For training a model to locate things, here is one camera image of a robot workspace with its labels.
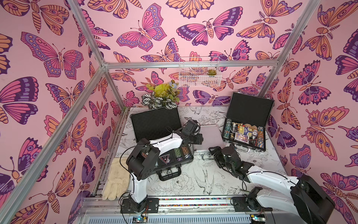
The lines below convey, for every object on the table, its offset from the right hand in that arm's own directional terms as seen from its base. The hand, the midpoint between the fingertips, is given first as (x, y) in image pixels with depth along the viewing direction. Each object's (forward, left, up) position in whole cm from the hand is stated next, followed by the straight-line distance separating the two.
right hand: (210, 151), depth 86 cm
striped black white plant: (+27, +37, +15) cm, 48 cm away
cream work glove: (-19, +54, -6) cm, 57 cm away
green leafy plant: (+39, +28, +15) cm, 50 cm away
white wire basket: (+53, +5, +17) cm, 56 cm away
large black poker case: (+18, +37, +3) cm, 41 cm away
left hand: (+9, +4, 0) cm, 10 cm away
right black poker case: (+34, -35, -8) cm, 49 cm away
